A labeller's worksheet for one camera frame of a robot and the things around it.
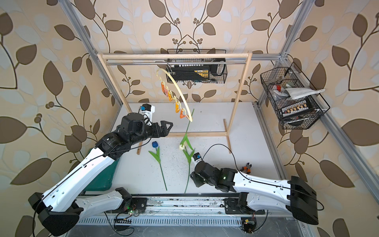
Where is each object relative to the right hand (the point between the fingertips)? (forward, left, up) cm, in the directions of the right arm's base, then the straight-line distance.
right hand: (192, 174), depth 77 cm
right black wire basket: (+42, -50, +26) cm, 71 cm away
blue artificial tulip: (+14, +23, -6) cm, 28 cm away
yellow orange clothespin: (+25, +7, +26) cm, 37 cm away
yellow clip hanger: (+39, +14, +26) cm, 48 cm away
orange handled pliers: (+4, -32, -7) cm, 33 cm away
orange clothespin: (+21, +5, +24) cm, 32 cm away
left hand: (+15, +11, +25) cm, 31 cm away
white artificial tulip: (+14, +3, +6) cm, 15 cm away
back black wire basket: (+52, -20, +23) cm, 61 cm away
